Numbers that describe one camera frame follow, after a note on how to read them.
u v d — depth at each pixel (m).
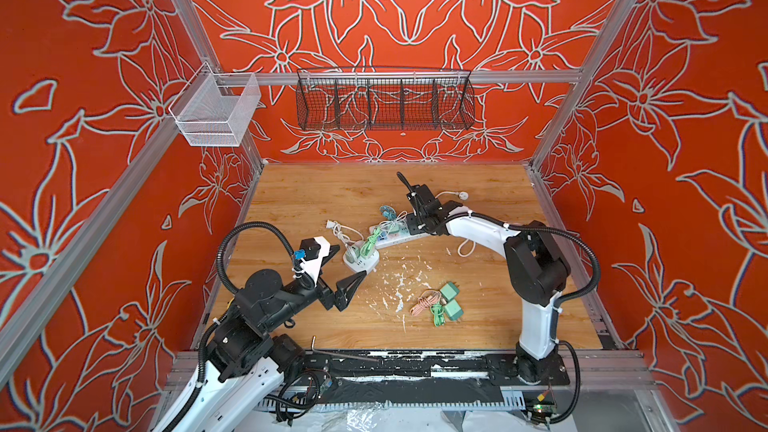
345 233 0.98
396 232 0.94
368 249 0.84
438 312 0.81
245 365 0.46
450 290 0.85
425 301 0.81
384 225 0.90
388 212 0.95
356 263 0.89
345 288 0.54
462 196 1.07
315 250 0.52
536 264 0.50
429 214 0.74
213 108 0.92
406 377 0.73
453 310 0.80
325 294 0.53
